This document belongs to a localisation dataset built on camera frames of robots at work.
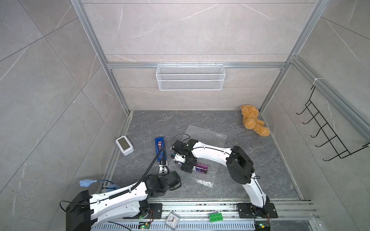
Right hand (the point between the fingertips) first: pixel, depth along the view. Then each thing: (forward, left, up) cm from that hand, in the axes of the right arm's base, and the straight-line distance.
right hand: (190, 164), depth 89 cm
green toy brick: (-28, -12, +3) cm, 31 cm away
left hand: (-8, +11, +4) cm, 14 cm away
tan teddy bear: (+36, -46, +7) cm, 58 cm away
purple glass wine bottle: (-3, -5, +4) cm, 7 cm away
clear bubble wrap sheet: (-9, -10, -1) cm, 13 cm away
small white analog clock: (-30, +10, +2) cm, 31 cm away
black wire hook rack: (-6, -67, +29) cm, 73 cm away
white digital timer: (+13, +44, +3) cm, 46 cm away
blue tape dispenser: (+11, +20, +6) cm, 24 cm away
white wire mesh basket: (+53, -1, +29) cm, 61 cm away
